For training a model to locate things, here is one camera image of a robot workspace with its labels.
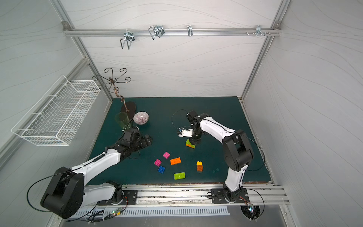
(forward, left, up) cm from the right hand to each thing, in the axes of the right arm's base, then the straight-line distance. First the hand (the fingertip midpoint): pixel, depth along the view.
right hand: (195, 138), depth 90 cm
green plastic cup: (+8, +49, +6) cm, 50 cm away
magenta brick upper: (-11, +18, -4) cm, 21 cm away
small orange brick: (-3, +5, -4) cm, 7 cm away
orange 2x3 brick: (-14, +12, -5) cm, 19 cm away
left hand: (-4, +30, +1) cm, 30 cm away
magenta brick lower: (-16, +22, -4) cm, 28 cm away
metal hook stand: (+16, +50, +27) cm, 59 cm away
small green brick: (-3, +4, -2) cm, 5 cm away
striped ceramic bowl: (+17, +41, -2) cm, 44 cm away
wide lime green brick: (-22, +9, -5) cm, 24 cm away
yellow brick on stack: (-15, -3, -5) cm, 16 cm away
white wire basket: (-8, +70, +27) cm, 75 cm away
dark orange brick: (-18, -3, -4) cm, 18 cm away
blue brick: (-20, +20, -4) cm, 28 cm away
